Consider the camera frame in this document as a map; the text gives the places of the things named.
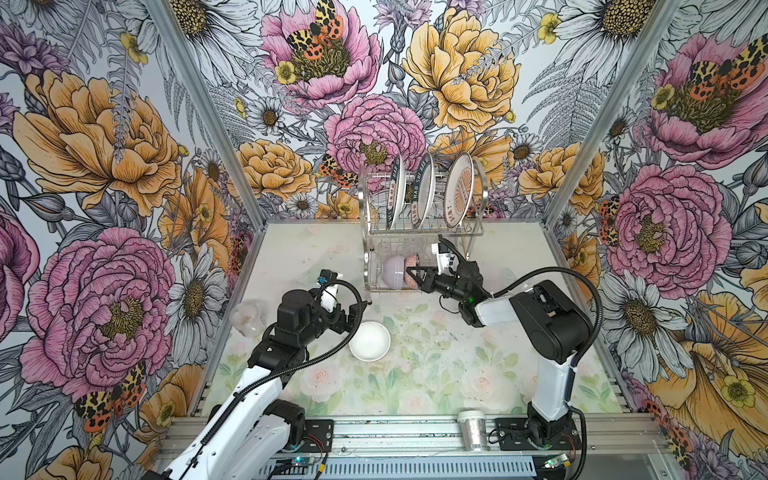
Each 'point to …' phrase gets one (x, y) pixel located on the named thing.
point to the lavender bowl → (393, 271)
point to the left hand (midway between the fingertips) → (349, 305)
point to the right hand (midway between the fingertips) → (409, 275)
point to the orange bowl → (371, 342)
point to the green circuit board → (304, 460)
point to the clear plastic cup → (248, 319)
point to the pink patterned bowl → (410, 261)
